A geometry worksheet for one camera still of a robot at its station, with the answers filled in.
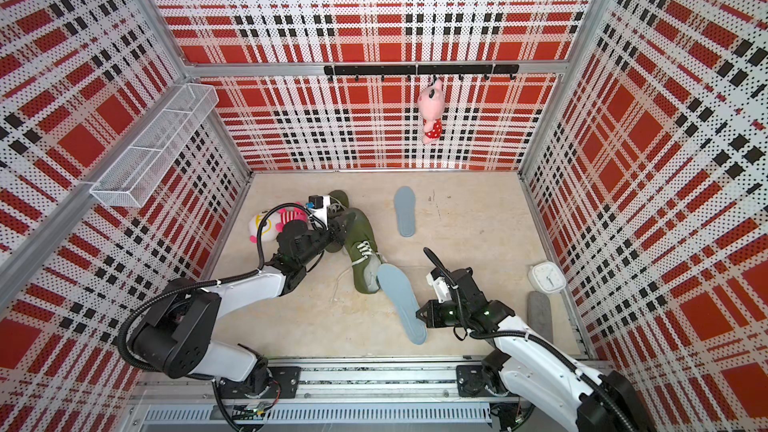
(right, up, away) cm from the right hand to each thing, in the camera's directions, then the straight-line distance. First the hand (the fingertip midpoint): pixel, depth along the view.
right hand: (423, 314), depth 80 cm
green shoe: (-17, +17, +2) cm, 24 cm away
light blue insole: (-4, +28, +32) cm, 43 cm away
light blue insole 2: (-6, +6, +4) cm, 9 cm away
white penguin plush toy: (-50, +23, +16) cm, 57 cm away
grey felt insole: (+33, -1, +2) cm, 33 cm away
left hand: (-19, +27, +6) cm, 34 cm away
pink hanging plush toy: (+3, +61, +11) cm, 62 cm away
